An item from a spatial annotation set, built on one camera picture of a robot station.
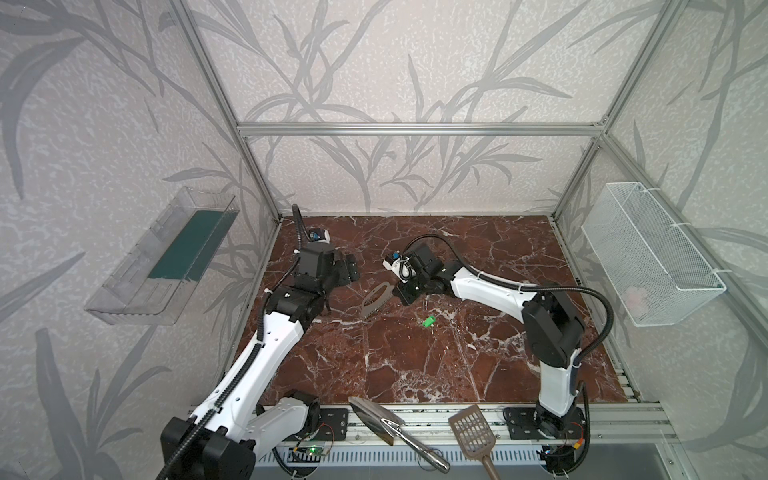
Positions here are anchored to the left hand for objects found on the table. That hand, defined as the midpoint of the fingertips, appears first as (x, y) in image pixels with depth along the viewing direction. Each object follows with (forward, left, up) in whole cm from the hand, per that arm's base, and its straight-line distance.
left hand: (345, 254), depth 78 cm
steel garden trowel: (-36, -12, -21) cm, 44 cm away
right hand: (0, -13, -15) cm, 20 cm away
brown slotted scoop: (-38, -33, -21) cm, 55 cm away
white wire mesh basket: (-13, -68, +11) cm, 71 cm away
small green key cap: (-8, -24, -24) cm, 35 cm away
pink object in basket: (-11, -73, -2) cm, 74 cm away
